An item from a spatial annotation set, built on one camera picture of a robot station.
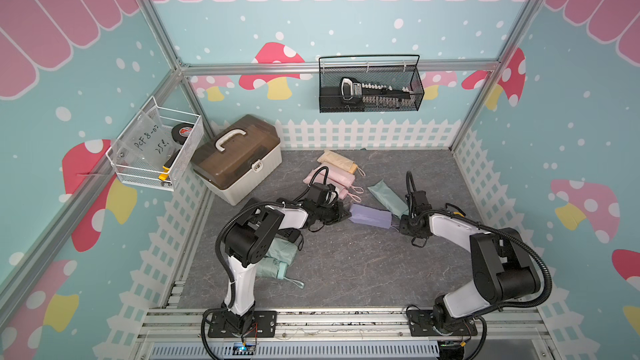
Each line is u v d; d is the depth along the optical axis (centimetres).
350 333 74
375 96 88
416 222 69
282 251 87
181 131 80
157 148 70
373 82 92
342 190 103
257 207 59
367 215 95
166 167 63
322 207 85
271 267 82
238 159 90
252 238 53
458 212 99
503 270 45
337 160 112
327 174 88
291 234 92
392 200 99
